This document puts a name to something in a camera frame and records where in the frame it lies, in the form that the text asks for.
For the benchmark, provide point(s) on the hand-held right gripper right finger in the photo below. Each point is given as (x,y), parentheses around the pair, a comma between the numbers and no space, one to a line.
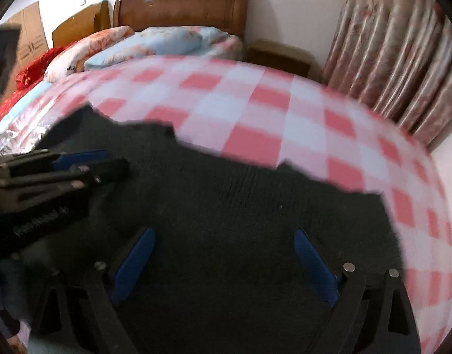
(316,267)

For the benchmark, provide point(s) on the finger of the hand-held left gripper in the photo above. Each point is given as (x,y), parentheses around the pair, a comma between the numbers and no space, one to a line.
(108,171)
(78,158)

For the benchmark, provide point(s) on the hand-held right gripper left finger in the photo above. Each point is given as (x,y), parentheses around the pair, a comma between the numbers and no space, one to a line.
(132,265)

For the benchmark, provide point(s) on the dark striped knit sweater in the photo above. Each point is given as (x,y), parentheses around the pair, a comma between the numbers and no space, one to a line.
(229,236)

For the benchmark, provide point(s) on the light blue cloth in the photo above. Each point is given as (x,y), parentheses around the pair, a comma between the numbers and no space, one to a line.
(27,99)

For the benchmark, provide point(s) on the red patterned quilt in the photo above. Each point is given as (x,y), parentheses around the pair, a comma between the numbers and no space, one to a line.
(30,72)

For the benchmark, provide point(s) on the orange floral white pillow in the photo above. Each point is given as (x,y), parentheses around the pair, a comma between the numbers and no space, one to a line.
(78,53)

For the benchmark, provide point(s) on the small wooden headboard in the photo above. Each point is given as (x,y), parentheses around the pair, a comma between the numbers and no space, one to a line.
(80,25)

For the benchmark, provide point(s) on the light wooden wardrobe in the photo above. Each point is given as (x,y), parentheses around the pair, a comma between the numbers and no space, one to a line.
(30,29)

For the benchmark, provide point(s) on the light blue floral pillow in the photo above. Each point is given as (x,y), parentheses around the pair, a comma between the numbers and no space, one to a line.
(163,42)

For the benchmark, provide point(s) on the pink white checked bed sheet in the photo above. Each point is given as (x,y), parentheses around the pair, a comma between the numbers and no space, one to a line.
(270,118)

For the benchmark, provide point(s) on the pink floral quilt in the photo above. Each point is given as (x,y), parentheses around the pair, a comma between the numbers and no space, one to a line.
(226,46)

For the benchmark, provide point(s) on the large wooden headboard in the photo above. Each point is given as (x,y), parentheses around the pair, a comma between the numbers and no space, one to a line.
(185,5)

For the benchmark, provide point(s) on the wooden nightstand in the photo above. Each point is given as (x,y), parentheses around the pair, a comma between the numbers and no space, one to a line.
(277,59)

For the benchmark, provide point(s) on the pink floral curtain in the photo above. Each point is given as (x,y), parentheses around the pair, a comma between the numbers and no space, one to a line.
(391,55)

